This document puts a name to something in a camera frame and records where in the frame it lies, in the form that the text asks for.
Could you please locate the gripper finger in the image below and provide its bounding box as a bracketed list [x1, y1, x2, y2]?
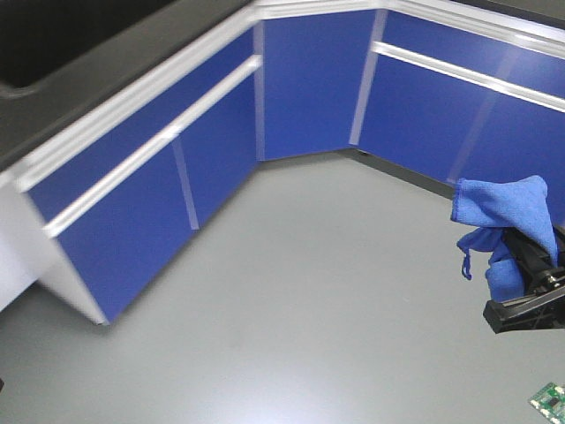
[501, 227, 565, 298]
[553, 223, 565, 267]

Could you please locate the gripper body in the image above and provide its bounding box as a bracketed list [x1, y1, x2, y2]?
[482, 286, 565, 335]

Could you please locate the blue cloth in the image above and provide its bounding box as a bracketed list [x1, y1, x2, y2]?
[449, 175, 560, 302]

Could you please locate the green circuit board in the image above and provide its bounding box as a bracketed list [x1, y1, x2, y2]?
[528, 381, 565, 424]

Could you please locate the blue corner cabinet panel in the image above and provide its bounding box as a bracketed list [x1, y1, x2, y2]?
[259, 8, 377, 163]

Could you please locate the dark-top bench with sink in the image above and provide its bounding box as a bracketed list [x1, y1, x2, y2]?
[0, 0, 266, 327]

